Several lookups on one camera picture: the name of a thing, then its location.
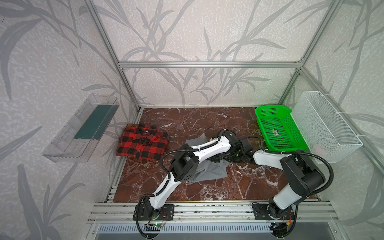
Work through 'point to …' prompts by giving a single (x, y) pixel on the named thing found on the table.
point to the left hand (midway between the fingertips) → (207, 156)
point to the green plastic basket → (278, 131)
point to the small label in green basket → (275, 131)
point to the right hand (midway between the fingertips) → (224, 153)
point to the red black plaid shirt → (142, 141)
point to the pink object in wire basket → (318, 149)
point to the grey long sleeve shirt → (207, 169)
